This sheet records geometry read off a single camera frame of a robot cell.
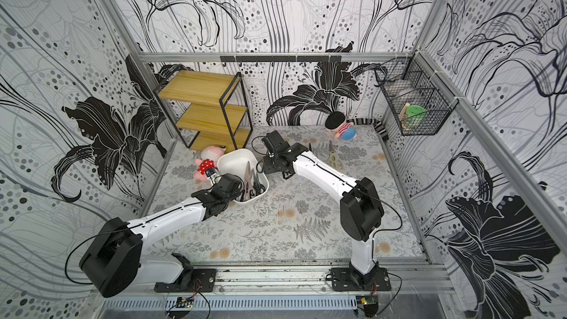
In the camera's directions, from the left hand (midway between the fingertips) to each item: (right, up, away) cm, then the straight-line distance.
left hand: (236, 191), depth 89 cm
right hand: (+15, +12, -1) cm, 20 cm away
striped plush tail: (+66, +32, +30) cm, 79 cm away
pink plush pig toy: (-14, +15, +10) cm, 23 cm away
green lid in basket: (+68, +31, -11) cm, 75 cm away
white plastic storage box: (-3, +11, +8) cm, 14 cm away
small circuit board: (-14, -33, -17) cm, 40 cm away
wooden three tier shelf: (-17, +36, +13) cm, 42 cm away
